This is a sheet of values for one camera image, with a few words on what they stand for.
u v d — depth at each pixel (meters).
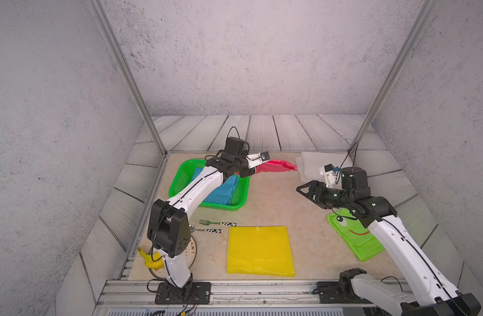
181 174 1.00
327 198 0.62
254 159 0.72
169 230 0.47
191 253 0.83
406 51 0.79
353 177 0.54
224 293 0.74
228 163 0.66
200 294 0.74
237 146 0.66
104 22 0.73
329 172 0.67
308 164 1.12
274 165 0.78
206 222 0.91
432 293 0.38
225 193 0.98
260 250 0.84
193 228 0.89
